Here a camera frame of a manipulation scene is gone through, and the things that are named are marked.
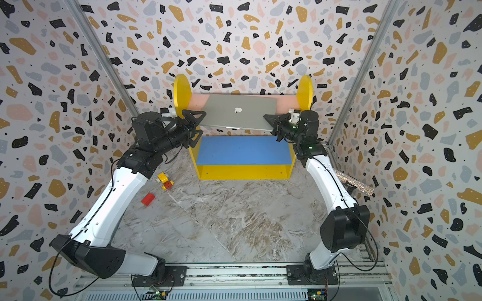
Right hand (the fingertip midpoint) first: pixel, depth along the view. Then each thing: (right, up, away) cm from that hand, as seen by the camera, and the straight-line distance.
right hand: (264, 116), depth 70 cm
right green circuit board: (+20, -68, +1) cm, 71 cm away
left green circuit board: (-42, -69, +2) cm, 81 cm away
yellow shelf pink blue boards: (-10, -15, +29) cm, 35 cm away
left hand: (-20, -3, -6) cm, 21 cm away
